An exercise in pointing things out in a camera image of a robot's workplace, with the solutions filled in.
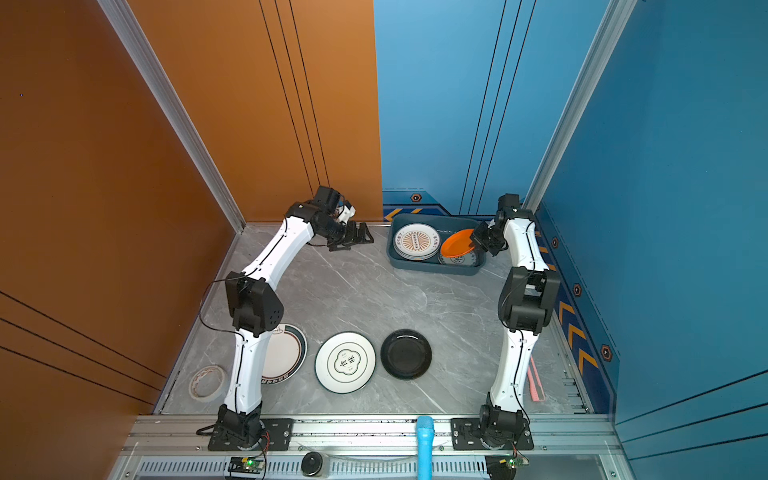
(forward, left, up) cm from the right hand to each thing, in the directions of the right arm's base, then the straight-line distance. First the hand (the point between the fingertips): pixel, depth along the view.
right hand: (469, 242), depth 98 cm
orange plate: (+4, +3, -5) cm, 7 cm away
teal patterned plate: (+2, -2, -12) cm, 12 cm away
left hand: (-3, +34, +5) cm, 35 cm away
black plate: (-33, +22, -11) cm, 41 cm away
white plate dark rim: (-32, +58, -14) cm, 68 cm away
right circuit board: (-58, -3, -13) cm, 60 cm away
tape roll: (-41, +77, -11) cm, 88 cm away
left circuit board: (-59, +61, -13) cm, 86 cm away
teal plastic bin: (+18, +6, -9) cm, 21 cm away
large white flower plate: (-35, +39, -12) cm, 54 cm away
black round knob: (-60, +42, -3) cm, 74 cm away
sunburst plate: (+9, +17, -10) cm, 21 cm away
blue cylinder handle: (-56, +18, -11) cm, 60 cm away
